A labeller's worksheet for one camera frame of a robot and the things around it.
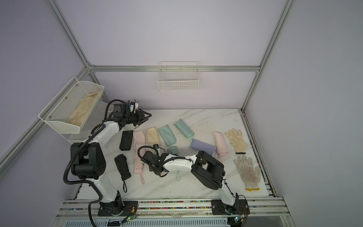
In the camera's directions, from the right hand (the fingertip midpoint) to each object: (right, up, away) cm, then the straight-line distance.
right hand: (157, 164), depth 89 cm
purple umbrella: (+27, +11, +9) cm, 30 cm away
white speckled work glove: (+57, -6, -4) cm, 58 cm away
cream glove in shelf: (-41, +31, -13) cm, 53 cm away
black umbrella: (-24, +2, +1) cm, 24 cm away
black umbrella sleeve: (-25, +14, +11) cm, 31 cm away
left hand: (-6, +30, +1) cm, 31 cm away
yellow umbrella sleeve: (-6, +17, +12) cm, 21 cm away
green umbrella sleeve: (+6, +16, +12) cm, 21 cm away
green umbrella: (+10, +8, +4) cm, 14 cm away
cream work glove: (+55, +15, +13) cm, 58 cm away
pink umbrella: (-11, 0, -3) cm, 12 cm away
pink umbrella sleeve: (-16, +15, +13) cm, 25 cm away
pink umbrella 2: (+42, +9, +5) cm, 44 cm away
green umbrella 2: (+14, +25, +19) cm, 34 cm away
